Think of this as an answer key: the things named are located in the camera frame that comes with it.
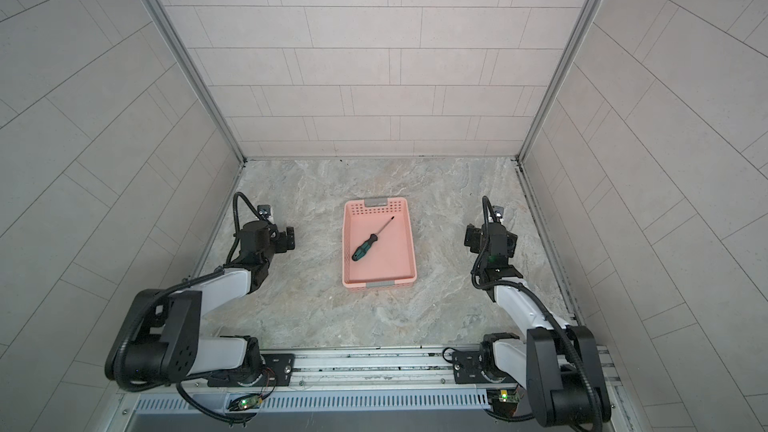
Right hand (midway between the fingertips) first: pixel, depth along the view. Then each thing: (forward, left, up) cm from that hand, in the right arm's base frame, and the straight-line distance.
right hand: (486, 225), depth 89 cm
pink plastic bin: (-1, +33, -7) cm, 34 cm away
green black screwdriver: (-3, +38, -4) cm, 39 cm away
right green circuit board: (-42, +5, -9) cm, 43 cm away
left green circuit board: (-38, +63, -4) cm, 74 cm away
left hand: (+6, +62, 0) cm, 62 cm away
